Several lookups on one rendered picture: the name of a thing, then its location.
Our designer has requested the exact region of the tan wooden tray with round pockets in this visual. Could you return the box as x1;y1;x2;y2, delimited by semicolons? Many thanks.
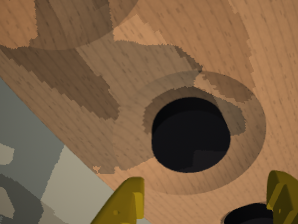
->
0;0;298;224

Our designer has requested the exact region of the black disc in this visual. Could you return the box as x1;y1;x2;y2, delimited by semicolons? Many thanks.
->
151;97;231;173
224;203;273;224

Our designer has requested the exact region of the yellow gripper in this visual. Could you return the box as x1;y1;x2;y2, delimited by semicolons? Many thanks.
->
90;170;298;224

